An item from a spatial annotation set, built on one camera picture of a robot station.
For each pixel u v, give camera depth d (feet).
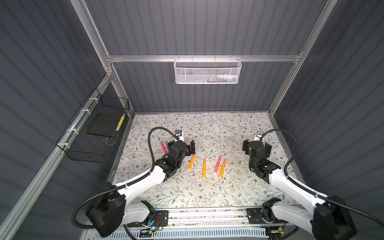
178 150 1.99
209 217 2.48
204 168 2.99
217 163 3.02
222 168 2.98
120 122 2.57
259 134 2.32
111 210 1.32
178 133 2.31
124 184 1.48
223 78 2.99
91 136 2.37
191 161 3.07
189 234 2.53
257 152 2.01
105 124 2.47
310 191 1.50
